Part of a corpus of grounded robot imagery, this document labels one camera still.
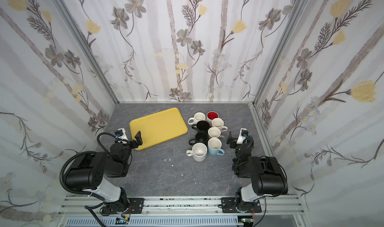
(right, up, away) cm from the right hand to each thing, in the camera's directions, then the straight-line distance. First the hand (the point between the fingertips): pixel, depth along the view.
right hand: (236, 130), depth 88 cm
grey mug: (-12, -2, +6) cm, 14 cm away
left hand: (-65, +1, +1) cm, 65 cm away
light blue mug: (-13, -10, +3) cm, 17 cm away
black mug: (-21, -5, +5) cm, 22 cm away
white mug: (-14, +9, +15) cm, 22 cm away
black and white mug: (-20, +2, +9) cm, 22 cm away
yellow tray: (-51, 0, +16) cm, 53 cm away
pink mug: (-8, +4, +12) cm, 15 cm away
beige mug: (-22, -14, +4) cm, 27 cm away
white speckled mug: (-23, +8, +16) cm, 29 cm away
